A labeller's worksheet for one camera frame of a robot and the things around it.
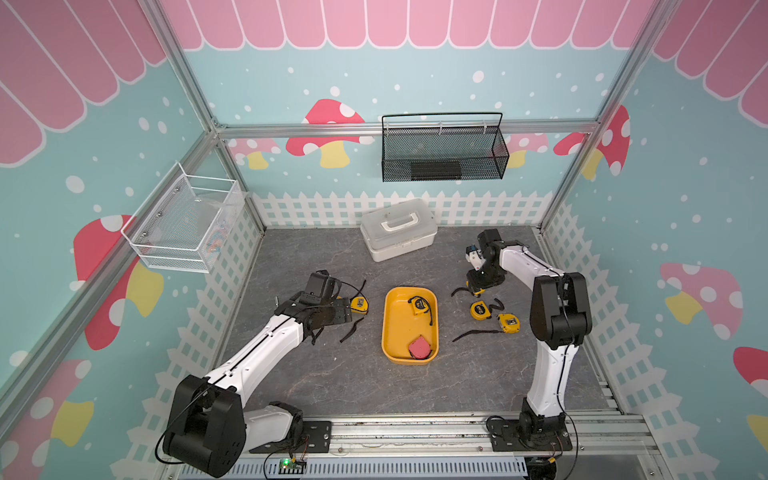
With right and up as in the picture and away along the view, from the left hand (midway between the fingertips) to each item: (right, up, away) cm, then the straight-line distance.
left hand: (337, 315), depth 86 cm
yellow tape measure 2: (+25, +1, +10) cm, 27 cm away
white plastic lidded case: (+18, +27, +18) cm, 37 cm away
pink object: (+24, -10, +2) cm, 26 cm away
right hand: (+46, +8, +14) cm, 48 cm away
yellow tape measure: (+44, 0, +8) cm, 45 cm away
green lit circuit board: (-9, -35, -13) cm, 38 cm away
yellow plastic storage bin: (+19, -5, +8) cm, 21 cm away
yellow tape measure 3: (+5, +1, +11) cm, 12 cm away
